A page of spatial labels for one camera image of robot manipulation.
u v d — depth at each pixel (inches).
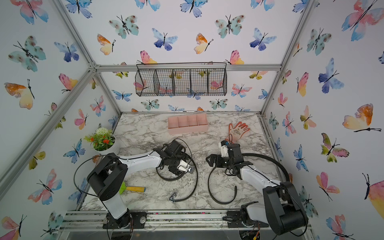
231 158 27.2
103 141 33.9
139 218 29.2
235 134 42.3
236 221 28.5
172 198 31.0
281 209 16.3
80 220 29.7
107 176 19.8
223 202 31.1
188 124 46.3
